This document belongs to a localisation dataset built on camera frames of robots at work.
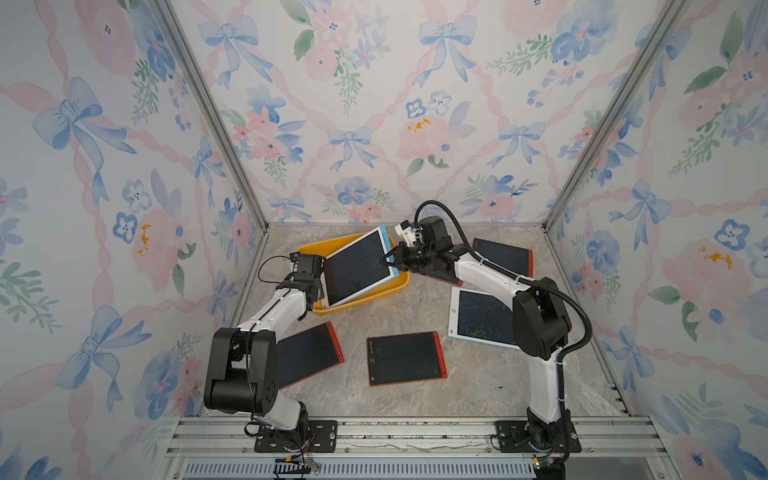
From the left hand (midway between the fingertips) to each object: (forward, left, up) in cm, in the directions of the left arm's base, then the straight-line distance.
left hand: (305, 287), depth 92 cm
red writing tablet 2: (-19, -31, -8) cm, 37 cm away
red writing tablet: (+20, -73, -9) cm, 77 cm away
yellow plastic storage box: (+15, -7, +2) cm, 17 cm away
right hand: (+6, -22, +7) cm, 24 cm away
